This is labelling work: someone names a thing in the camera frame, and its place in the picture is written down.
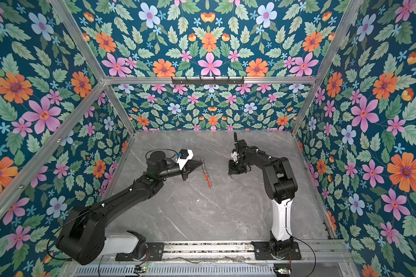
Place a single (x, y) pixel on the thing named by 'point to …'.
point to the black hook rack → (208, 81)
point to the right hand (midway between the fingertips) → (230, 170)
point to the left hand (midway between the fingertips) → (202, 159)
